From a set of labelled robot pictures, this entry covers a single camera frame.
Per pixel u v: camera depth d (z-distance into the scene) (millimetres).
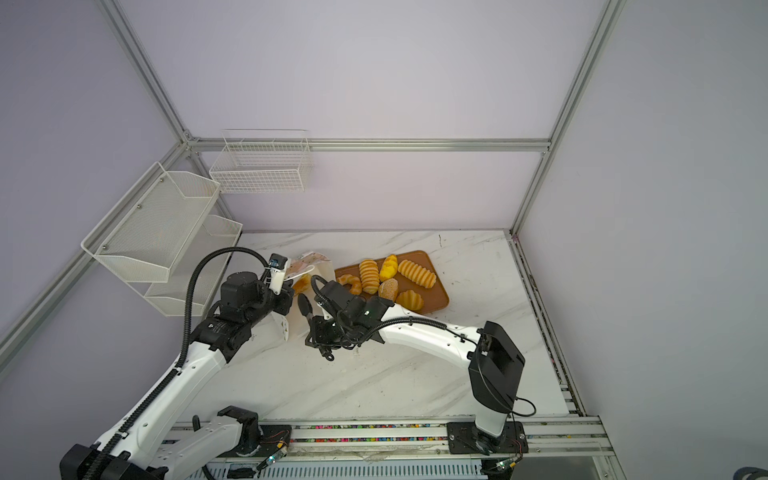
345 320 576
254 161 952
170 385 456
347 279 1017
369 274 1035
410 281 1037
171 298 757
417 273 1037
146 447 397
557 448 751
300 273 689
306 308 783
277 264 661
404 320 511
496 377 434
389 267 1048
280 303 690
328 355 664
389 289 979
